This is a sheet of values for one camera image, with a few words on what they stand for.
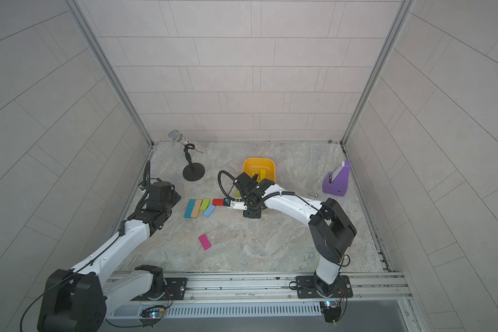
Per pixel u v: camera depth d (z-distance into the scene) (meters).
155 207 0.64
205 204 0.92
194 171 1.02
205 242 0.83
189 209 0.90
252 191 0.62
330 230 0.44
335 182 0.91
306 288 0.71
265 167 1.04
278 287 0.72
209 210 0.89
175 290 0.71
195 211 0.89
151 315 0.65
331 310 0.69
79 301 0.38
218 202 0.92
